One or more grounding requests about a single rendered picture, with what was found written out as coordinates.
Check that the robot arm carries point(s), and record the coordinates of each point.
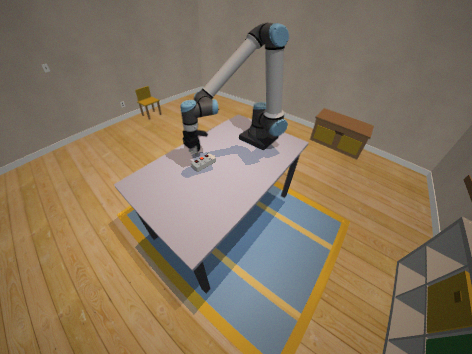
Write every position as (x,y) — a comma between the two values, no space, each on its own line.
(272,121)

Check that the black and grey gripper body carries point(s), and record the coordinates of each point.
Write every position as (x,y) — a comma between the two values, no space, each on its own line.
(190,139)

